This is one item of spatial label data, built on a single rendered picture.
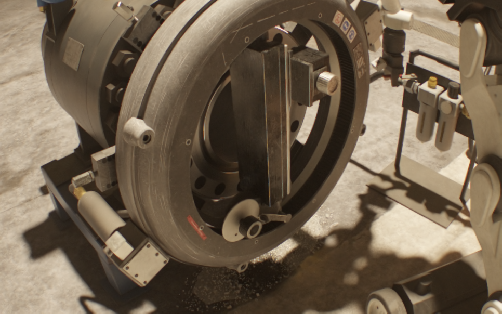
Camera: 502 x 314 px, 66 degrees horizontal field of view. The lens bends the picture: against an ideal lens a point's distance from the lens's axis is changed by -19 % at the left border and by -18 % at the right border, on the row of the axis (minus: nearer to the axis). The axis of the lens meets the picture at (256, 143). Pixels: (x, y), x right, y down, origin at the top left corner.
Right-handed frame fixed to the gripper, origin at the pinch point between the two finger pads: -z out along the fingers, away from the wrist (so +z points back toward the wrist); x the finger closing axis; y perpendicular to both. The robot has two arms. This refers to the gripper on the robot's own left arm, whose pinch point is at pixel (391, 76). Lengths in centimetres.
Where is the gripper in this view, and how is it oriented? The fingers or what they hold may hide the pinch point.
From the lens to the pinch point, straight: 169.3
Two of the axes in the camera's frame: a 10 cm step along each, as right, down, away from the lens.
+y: -9.7, 1.6, -2.1
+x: -2.6, -5.2, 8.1
